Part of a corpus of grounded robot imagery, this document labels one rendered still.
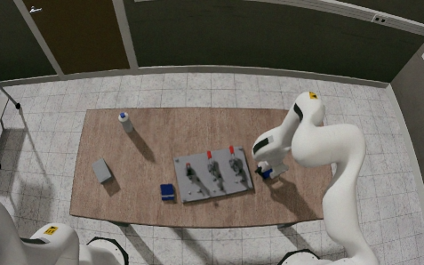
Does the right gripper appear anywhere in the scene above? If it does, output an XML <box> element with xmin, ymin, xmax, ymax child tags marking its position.
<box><xmin>255</xmin><ymin>161</ymin><xmax>272</xmax><ymax>176</ymax></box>

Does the blue rectangular plate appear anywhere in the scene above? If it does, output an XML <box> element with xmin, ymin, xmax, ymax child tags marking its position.
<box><xmin>261</xmin><ymin>169</ymin><xmax>273</xmax><ymax>180</ymax></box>

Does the white bottle with blue cap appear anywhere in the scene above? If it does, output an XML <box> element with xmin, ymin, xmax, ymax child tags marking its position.
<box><xmin>119</xmin><ymin>112</ymin><xmax>133</xmax><ymax>133</ymax></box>

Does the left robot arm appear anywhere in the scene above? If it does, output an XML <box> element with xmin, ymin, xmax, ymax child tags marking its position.
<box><xmin>0</xmin><ymin>202</ymin><xmax>125</xmax><ymax>265</ymax></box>

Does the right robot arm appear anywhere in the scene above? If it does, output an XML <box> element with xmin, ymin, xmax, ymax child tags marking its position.
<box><xmin>252</xmin><ymin>92</ymin><xmax>379</xmax><ymax>265</ymax></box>

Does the blue rectangular block with slot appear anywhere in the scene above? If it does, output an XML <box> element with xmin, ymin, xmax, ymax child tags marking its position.
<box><xmin>160</xmin><ymin>184</ymin><xmax>174</xmax><ymax>201</ymax></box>

